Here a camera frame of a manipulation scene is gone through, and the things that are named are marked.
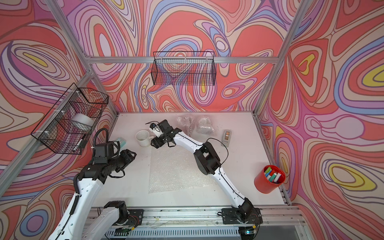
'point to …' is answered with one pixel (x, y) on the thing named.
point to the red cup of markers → (269, 179)
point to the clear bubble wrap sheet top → (205, 126)
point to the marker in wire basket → (81, 143)
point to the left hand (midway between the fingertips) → (135, 155)
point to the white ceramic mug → (143, 137)
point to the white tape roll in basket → (83, 118)
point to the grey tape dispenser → (226, 138)
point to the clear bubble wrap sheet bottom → (174, 169)
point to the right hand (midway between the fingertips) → (157, 143)
